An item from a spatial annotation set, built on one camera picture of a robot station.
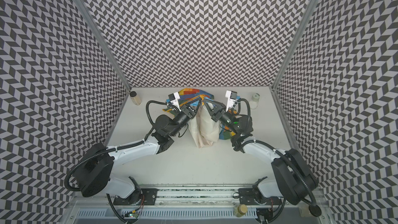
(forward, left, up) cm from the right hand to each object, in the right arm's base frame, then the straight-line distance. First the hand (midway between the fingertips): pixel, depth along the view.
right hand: (205, 102), depth 65 cm
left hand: (+2, +1, 0) cm, 2 cm away
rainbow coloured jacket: (-3, +1, -18) cm, 18 cm away
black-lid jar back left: (+28, +49, -28) cm, 63 cm away
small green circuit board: (-36, +33, -32) cm, 59 cm away
